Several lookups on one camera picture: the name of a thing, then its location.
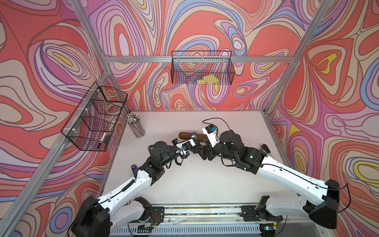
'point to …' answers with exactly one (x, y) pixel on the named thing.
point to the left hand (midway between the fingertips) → (194, 139)
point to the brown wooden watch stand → (188, 136)
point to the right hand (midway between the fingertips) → (200, 148)
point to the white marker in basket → (102, 139)
